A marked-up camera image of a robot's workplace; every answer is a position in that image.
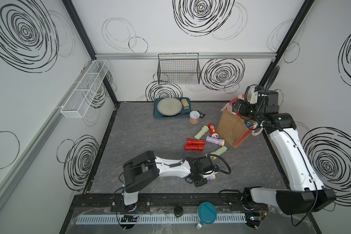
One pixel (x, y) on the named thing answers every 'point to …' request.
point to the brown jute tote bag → (233, 128)
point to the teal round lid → (207, 214)
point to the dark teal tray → (184, 113)
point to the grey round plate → (169, 106)
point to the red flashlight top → (189, 141)
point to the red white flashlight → (213, 132)
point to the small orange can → (194, 116)
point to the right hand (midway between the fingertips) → (240, 105)
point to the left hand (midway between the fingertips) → (202, 179)
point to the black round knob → (178, 210)
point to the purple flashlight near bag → (219, 141)
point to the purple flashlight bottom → (211, 177)
